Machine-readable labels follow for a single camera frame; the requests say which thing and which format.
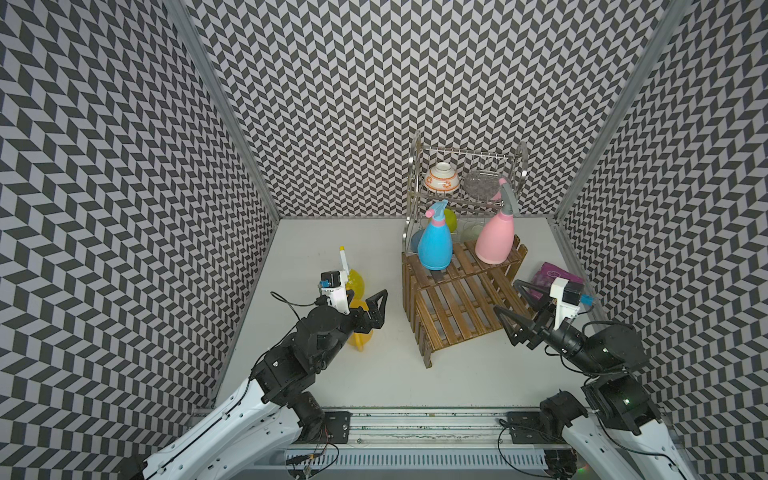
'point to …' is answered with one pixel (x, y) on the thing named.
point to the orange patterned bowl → (442, 178)
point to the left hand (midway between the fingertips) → (369, 296)
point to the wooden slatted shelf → (450, 304)
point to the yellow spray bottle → (353, 281)
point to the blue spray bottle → (435, 251)
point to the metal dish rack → (423, 158)
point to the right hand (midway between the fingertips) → (504, 300)
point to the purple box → (546, 272)
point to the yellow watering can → (358, 339)
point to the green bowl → (451, 219)
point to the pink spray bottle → (495, 240)
